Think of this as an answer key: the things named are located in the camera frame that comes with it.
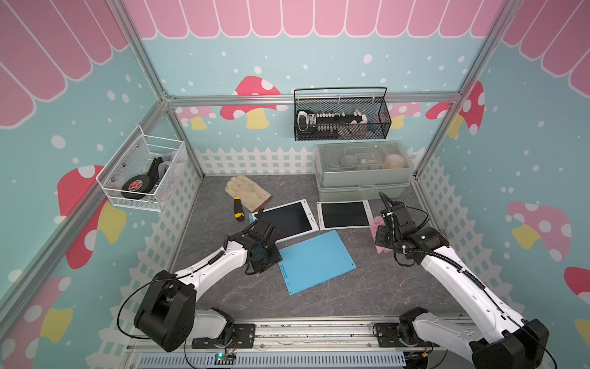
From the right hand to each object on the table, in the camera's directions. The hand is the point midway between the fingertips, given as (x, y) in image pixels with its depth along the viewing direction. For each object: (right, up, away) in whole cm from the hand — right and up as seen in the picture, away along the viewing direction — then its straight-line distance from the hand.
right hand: (382, 234), depth 79 cm
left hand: (-37, -12, +5) cm, 40 cm away
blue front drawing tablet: (-23, -14, +16) cm, 32 cm away
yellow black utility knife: (-57, +6, +25) cm, 63 cm away
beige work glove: (-52, +13, +32) cm, 63 cm away
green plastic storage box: (-6, +24, +20) cm, 32 cm away
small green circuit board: (-53, -39, -7) cm, 66 cm away
